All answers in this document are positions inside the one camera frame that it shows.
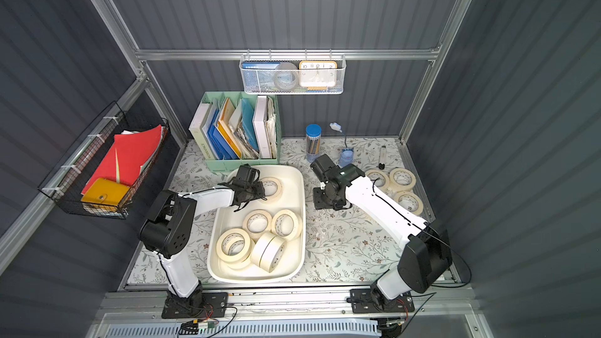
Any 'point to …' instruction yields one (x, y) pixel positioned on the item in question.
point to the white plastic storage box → (292, 265)
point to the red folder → (128, 152)
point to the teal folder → (247, 116)
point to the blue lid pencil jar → (313, 142)
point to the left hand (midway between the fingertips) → (258, 188)
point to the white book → (195, 129)
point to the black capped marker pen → (383, 158)
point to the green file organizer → (241, 129)
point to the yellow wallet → (106, 192)
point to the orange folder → (224, 125)
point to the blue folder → (217, 142)
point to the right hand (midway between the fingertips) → (326, 201)
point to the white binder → (260, 127)
